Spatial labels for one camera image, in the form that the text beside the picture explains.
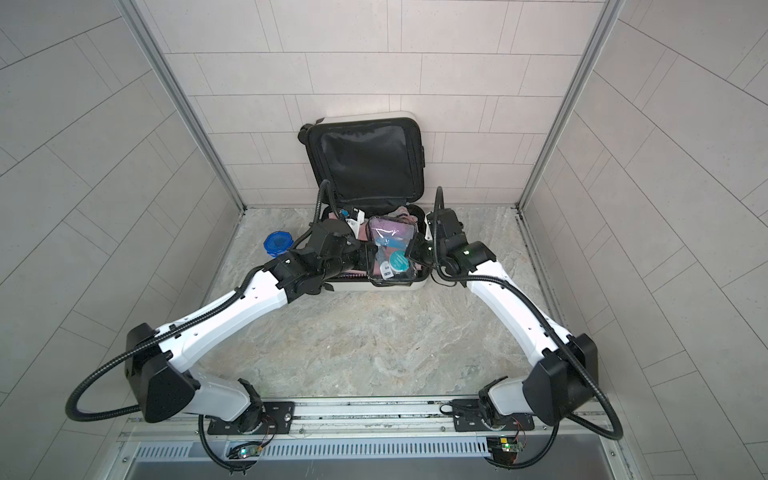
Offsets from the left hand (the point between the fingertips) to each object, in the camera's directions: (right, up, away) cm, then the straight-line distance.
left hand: (388, 246), depth 73 cm
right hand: (+3, -1, +4) cm, 5 cm away
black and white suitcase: (-7, +24, +23) cm, 34 cm away
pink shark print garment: (+1, +4, +4) cm, 6 cm away
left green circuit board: (-30, -44, -9) cm, 54 cm away
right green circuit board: (+29, -45, -6) cm, 54 cm away
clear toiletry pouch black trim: (+4, -7, +4) cm, 9 cm away
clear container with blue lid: (-34, 0, +17) cm, 38 cm away
